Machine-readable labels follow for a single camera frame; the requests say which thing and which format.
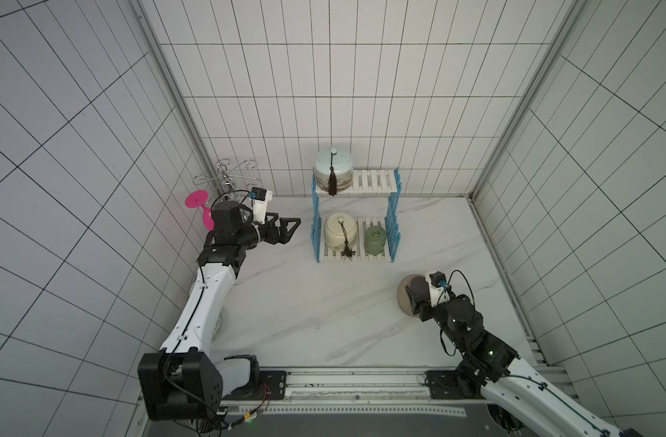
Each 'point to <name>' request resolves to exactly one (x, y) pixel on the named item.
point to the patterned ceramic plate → (218, 325)
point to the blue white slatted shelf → (382, 181)
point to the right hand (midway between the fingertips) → (410, 284)
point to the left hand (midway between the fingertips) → (286, 222)
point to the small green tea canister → (375, 240)
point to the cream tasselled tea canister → (340, 231)
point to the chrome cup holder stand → (226, 175)
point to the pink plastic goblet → (198, 198)
